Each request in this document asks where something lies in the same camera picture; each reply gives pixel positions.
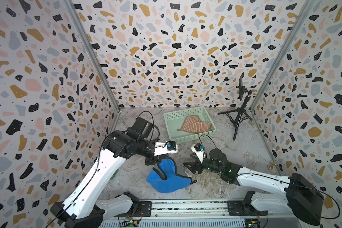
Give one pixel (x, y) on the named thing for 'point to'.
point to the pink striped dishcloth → (193, 124)
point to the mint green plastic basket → (174, 120)
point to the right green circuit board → (252, 223)
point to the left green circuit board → (132, 223)
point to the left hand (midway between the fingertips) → (168, 154)
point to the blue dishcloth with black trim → (163, 177)
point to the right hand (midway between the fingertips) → (188, 160)
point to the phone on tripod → (242, 88)
